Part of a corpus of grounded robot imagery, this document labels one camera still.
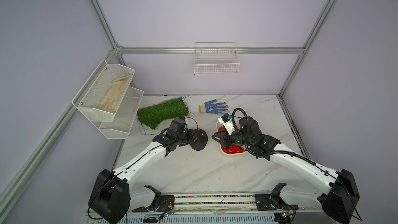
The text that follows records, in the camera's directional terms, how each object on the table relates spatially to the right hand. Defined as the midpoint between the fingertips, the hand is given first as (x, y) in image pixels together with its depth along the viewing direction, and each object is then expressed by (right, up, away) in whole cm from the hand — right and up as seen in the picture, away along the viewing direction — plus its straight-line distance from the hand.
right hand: (215, 137), depth 74 cm
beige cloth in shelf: (-53, +24, +7) cm, 59 cm away
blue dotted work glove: (-1, +15, +37) cm, 40 cm away
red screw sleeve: (-6, 0, +10) cm, 12 cm away
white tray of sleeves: (+12, -10, +15) cm, 22 cm away
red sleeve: (-8, +2, +13) cm, 16 cm away
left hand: (-10, -2, +8) cm, 13 cm away
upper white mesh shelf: (-57, +19, +1) cm, 60 cm away
